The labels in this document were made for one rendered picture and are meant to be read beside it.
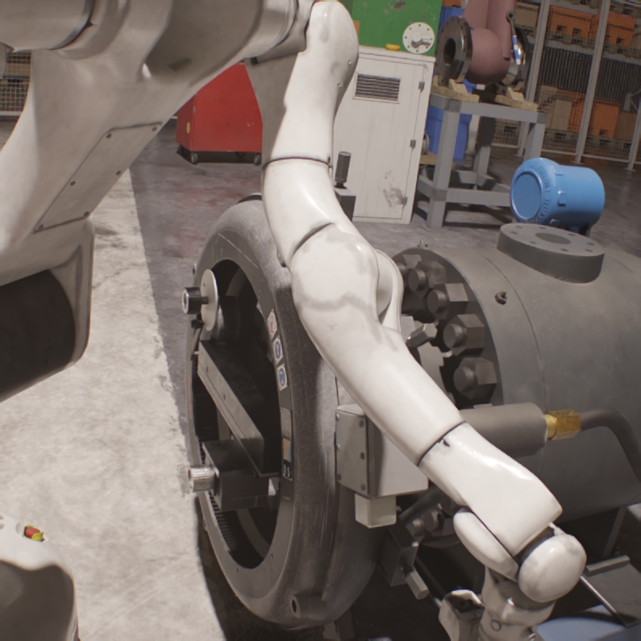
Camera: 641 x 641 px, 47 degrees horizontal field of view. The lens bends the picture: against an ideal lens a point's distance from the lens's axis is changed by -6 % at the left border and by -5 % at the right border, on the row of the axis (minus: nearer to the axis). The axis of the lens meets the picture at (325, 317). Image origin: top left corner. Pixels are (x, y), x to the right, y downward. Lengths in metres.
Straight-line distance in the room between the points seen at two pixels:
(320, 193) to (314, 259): 0.08
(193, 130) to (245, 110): 0.48
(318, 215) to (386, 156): 4.44
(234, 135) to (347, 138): 1.75
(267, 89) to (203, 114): 5.68
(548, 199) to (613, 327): 0.39
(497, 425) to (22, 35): 0.76
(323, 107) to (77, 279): 0.34
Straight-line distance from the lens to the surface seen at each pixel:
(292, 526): 1.11
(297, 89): 0.82
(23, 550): 1.42
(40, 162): 0.73
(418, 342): 1.00
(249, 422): 1.18
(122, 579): 1.91
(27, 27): 0.52
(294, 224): 0.77
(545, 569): 0.72
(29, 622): 1.31
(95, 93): 0.66
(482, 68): 5.49
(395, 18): 8.55
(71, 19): 0.55
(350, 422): 0.96
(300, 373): 1.04
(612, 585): 1.73
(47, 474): 2.27
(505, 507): 0.68
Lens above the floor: 1.26
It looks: 21 degrees down
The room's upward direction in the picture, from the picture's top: 7 degrees clockwise
